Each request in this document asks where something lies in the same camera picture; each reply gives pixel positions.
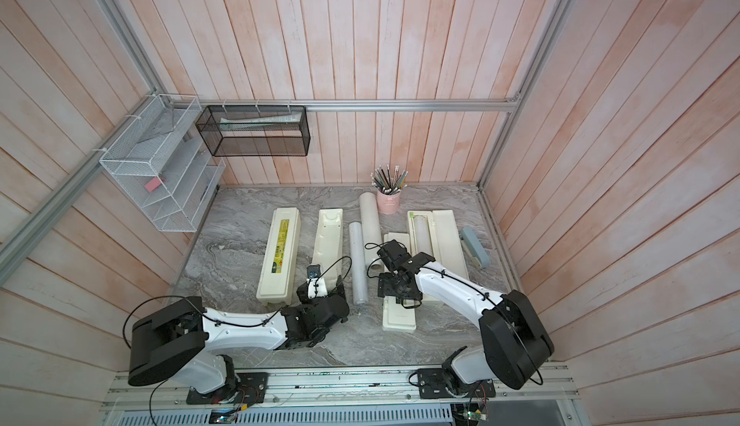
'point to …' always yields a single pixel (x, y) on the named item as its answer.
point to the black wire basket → (255, 130)
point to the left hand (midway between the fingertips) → (328, 283)
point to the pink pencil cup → (388, 204)
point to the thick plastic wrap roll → (369, 216)
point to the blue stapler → (474, 247)
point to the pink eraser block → (152, 184)
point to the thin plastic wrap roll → (358, 265)
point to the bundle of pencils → (387, 184)
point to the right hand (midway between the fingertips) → (393, 288)
